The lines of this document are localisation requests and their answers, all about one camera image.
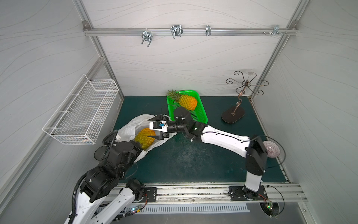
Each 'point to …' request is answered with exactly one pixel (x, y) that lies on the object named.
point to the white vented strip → (192, 208)
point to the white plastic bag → (127, 130)
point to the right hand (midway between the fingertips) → (147, 125)
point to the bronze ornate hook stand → (236, 113)
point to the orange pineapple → (186, 101)
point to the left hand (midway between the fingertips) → (142, 142)
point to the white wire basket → (79, 120)
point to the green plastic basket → (199, 113)
